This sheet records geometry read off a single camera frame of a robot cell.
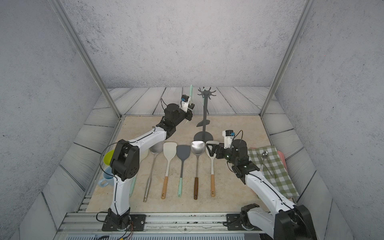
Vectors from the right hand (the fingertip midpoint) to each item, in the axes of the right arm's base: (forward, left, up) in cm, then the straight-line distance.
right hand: (213, 144), depth 80 cm
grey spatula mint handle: (+6, +18, -18) cm, 26 cm away
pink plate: (+3, -45, -20) cm, 49 cm away
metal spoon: (+5, -34, -18) cm, 39 cm away
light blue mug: (-15, +57, -12) cm, 60 cm away
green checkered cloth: (+1, -35, -19) cm, 40 cm away
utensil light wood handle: (-18, 0, -18) cm, 26 cm away
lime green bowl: (+2, +67, -17) cm, 69 cm away
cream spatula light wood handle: (+7, +27, -16) cm, 32 cm away
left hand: (+22, +10, +9) cm, 26 cm away
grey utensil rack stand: (+18, +4, -16) cm, 25 cm away
